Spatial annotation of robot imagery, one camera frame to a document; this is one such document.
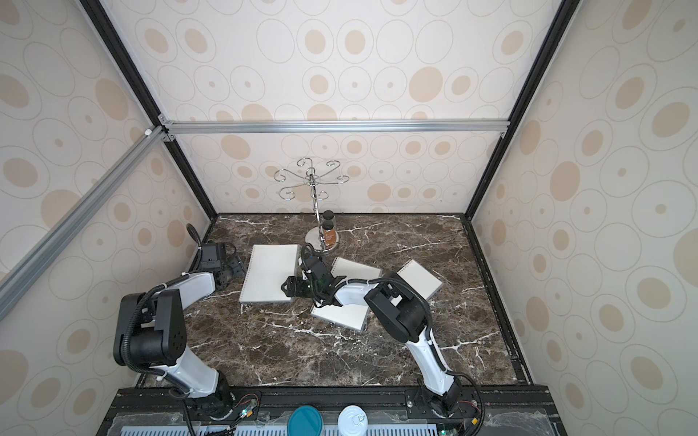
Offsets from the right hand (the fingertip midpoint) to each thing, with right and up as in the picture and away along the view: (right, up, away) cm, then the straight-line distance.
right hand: (299, 284), depth 95 cm
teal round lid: (+8, -28, -30) cm, 42 cm away
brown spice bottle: (+10, +18, +8) cm, 22 cm away
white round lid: (+19, -30, -28) cm, 45 cm away
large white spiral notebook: (-13, +6, +8) cm, 16 cm away
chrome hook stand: (+3, +16, +15) cm, 22 cm away
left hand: (-21, +8, +1) cm, 23 cm away
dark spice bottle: (+9, +25, +9) cm, 28 cm away
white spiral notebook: (+19, -9, -5) cm, 21 cm away
